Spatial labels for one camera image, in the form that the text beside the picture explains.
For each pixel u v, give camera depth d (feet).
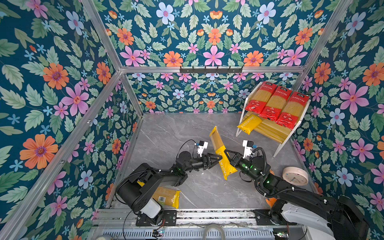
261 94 2.69
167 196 2.59
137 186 1.48
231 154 2.37
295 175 2.59
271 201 2.46
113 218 2.46
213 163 2.31
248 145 2.26
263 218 2.40
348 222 1.31
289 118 2.27
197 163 2.29
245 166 2.13
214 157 2.38
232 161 2.18
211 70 3.05
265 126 3.01
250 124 3.04
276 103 2.56
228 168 2.31
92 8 2.25
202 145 2.51
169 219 2.40
